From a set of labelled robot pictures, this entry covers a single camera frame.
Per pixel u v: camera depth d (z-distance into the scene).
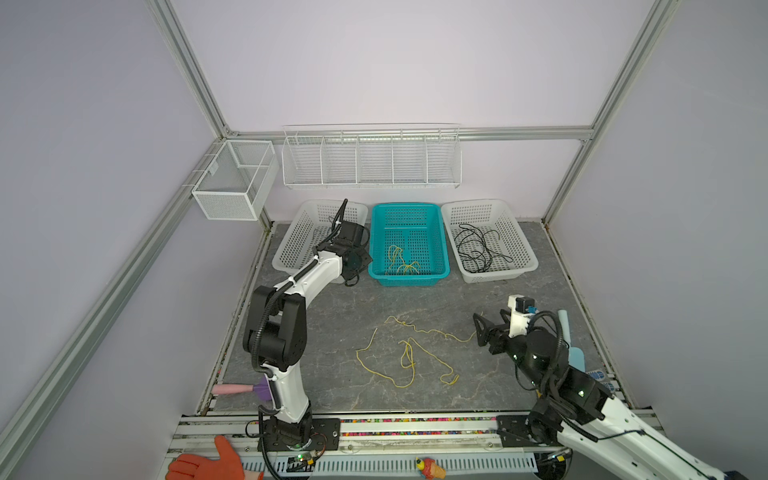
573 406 0.52
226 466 0.70
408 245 1.12
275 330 0.49
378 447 0.73
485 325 0.65
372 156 0.98
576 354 0.87
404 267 1.06
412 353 0.83
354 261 0.85
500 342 0.65
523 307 0.62
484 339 0.67
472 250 1.12
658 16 0.71
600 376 0.83
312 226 1.17
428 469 0.67
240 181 1.02
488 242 1.14
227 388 0.79
